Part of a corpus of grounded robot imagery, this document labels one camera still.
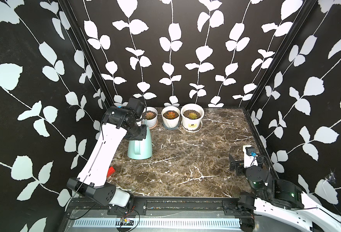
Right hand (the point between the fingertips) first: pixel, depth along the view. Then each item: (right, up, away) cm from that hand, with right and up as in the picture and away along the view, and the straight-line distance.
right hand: (236, 151), depth 68 cm
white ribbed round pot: (-47, +13, +34) cm, 60 cm away
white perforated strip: (-37, -36, +2) cm, 51 cm away
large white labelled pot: (-20, +13, +33) cm, 40 cm away
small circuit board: (-54, -36, +3) cm, 65 cm away
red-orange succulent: (-32, +19, +36) cm, 52 cm away
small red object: (-67, -15, +16) cm, 71 cm away
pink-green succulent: (-48, +19, +36) cm, 63 cm away
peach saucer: (-45, +10, +40) cm, 61 cm away
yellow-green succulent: (-17, +18, +33) cm, 42 cm away
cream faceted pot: (-34, +14, +33) cm, 49 cm away
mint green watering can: (-47, 0, +4) cm, 47 cm away
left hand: (-46, +8, +2) cm, 47 cm away
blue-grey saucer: (-31, +9, +39) cm, 50 cm away
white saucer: (-15, +7, +37) cm, 41 cm away
